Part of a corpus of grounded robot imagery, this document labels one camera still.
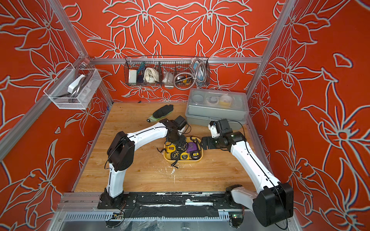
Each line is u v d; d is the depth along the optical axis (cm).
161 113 111
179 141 81
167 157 85
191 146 91
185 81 88
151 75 90
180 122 73
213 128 74
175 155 86
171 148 90
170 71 97
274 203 38
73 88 70
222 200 73
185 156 87
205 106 92
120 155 51
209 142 70
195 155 85
